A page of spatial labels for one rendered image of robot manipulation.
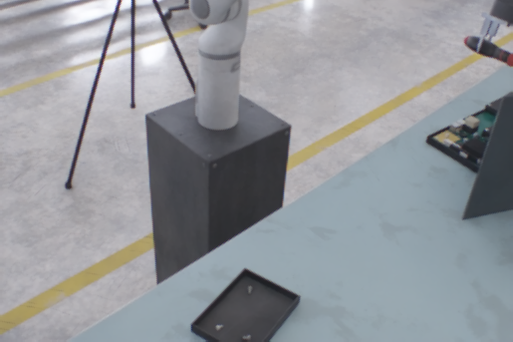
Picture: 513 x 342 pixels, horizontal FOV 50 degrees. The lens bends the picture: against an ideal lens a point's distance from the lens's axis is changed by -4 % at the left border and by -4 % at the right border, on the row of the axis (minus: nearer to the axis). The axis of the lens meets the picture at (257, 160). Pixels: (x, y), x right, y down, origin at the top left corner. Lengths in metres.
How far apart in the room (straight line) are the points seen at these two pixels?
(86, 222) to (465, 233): 1.75
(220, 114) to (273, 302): 0.64
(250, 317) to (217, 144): 0.61
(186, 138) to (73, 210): 1.24
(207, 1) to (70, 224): 1.42
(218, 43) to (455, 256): 0.65
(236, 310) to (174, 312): 0.07
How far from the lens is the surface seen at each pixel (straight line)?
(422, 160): 0.98
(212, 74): 1.20
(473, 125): 1.07
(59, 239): 2.29
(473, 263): 0.81
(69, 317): 2.02
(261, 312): 0.68
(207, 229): 1.28
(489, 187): 0.86
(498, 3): 0.94
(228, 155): 1.19
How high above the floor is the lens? 1.53
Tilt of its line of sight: 35 degrees down
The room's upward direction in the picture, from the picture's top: 4 degrees clockwise
